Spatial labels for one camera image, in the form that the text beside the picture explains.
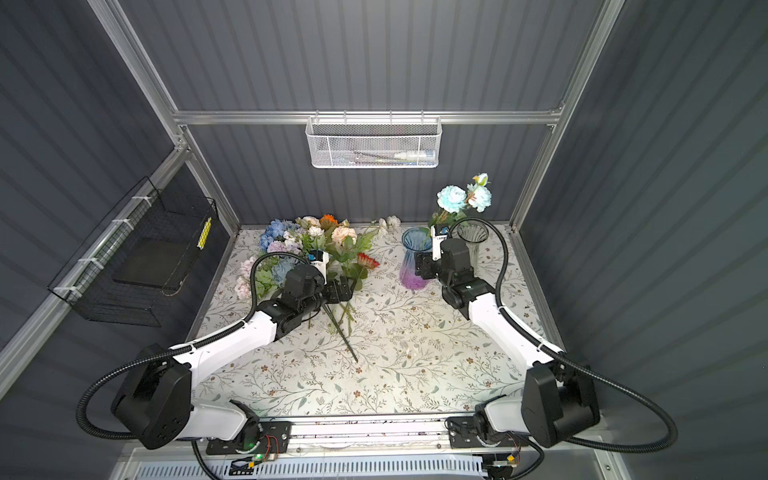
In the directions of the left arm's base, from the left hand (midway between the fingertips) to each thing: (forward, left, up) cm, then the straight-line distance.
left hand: (345, 280), depth 85 cm
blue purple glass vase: (+12, -22, +3) cm, 25 cm away
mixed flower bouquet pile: (+19, +21, -4) cm, 29 cm away
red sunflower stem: (+14, -6, -10) cm, 18 cm away
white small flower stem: (+38, -16, -13) cm, 43 cm away
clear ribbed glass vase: (+14, -40, +3) cm, 43 cm away
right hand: (+3, -25, +6) cm, 26 cm away
